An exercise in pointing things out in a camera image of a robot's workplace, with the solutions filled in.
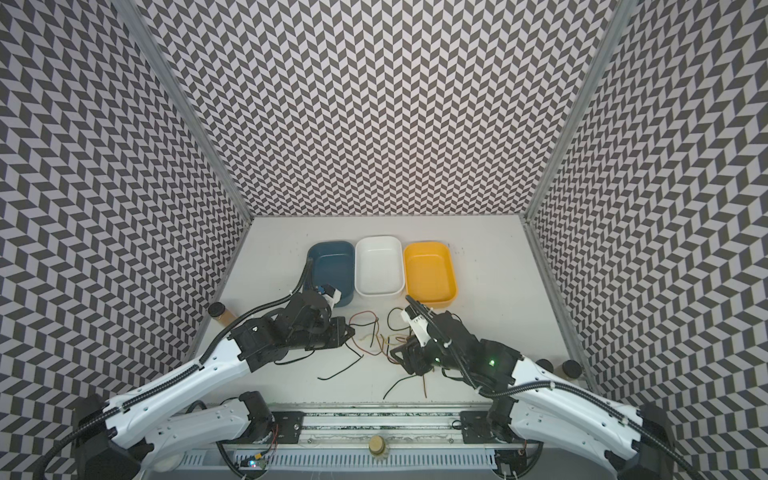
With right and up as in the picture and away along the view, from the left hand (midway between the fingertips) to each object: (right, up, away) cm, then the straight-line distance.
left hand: (357, 333), depth 72 cm
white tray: (+4, +14, +29) cm, 32 cm away
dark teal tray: (-12, +15, +26) cm, 32 cm away
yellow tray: (+20, +12, +27) cm, 36 cm away
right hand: (+11, -3, -1) cm, 11 cm away
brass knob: (+6, -19, -13) cm, 23 cm away
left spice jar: (-39, +2, +9) cm, 40 cm away
